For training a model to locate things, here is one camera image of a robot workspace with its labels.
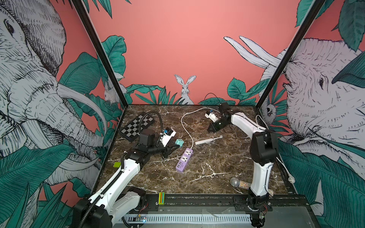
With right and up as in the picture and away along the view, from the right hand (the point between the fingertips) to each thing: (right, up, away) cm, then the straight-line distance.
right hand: (208, 127), depth 95 cm
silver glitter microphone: (+12, -30, -17) cm, 36 cm away
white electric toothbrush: (-1, -10, +4) cm, 11 cm away
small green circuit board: (-38, -45, -25) cm, 64 cm away
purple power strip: (-16, -20, -7) cm, 27 cm away
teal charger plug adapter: (-19, -7, -20) cm, 28 cm away
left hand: (-20, -8, -19) cm, 28 cm away
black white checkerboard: (-54, -4, +4) cm, 55 cm away
